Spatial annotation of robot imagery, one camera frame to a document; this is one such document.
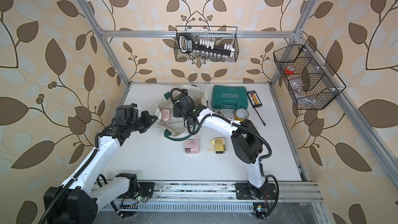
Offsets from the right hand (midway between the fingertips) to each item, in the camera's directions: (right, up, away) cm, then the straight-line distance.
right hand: (177, 108), depth 88 cm
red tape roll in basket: (+61, +21, -7) cm, 64 cm away
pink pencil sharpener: (+8, -20, -3) cm, 22 cm away
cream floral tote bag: (-1, -13, +3) cm, 13 cm away
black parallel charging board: (+51, +5, +21) cm, 55 cm away
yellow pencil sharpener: (+23, -20, -3) cm, 31 cm away
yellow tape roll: (+39, -5, +12) cm, 41 cm away
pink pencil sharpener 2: (-8, -4, +6) cm, 11 cm away
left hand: (-10, -3, -8) cm, 13 cm away
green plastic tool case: (+33, +6, +19) cm, 38 cm away
